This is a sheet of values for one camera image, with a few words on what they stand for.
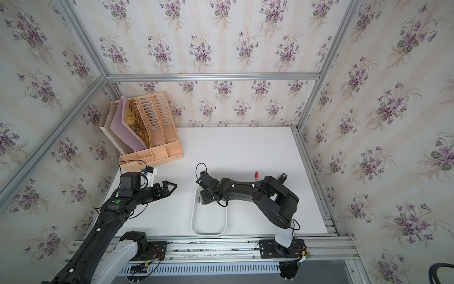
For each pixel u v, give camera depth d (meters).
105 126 0.80
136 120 0.99
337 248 0.76
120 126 0.83
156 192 0.69
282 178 0.97
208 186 0.69
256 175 0.97
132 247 0.60
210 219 0.82
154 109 1.04
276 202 0.47
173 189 0.74
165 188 0.70
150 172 0.73
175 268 0.73
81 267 0.41
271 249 0.75
